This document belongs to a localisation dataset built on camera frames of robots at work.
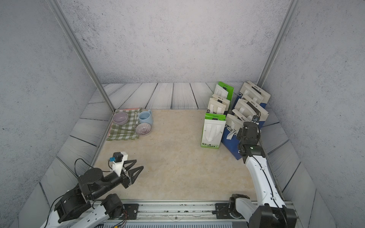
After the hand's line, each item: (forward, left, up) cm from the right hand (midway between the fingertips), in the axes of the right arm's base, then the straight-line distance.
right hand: (250, 129), depth 78 cm
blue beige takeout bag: (+29, -11, +1) cm, 31 cm away
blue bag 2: (+15, -2, -1) cm, 16 cm away
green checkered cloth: (+15, +80, -22) cm, 85 cm away
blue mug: (+26, +67, -18) cm, 74 cm away
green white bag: (+2, +20, -4) cm, 20 cm away
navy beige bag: (+18, +15, +1) cm, 24 cm away
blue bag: (+6, +7, -4) cm, 10 cm away
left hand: (-22, +55, +2) cm, 59 cm away
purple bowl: (+26, +88, -20) cm, 94 cm away
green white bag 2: (+31, +9, +2) cm, 32 cm away
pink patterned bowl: (+16, +67, -20) cm, 72 cm away
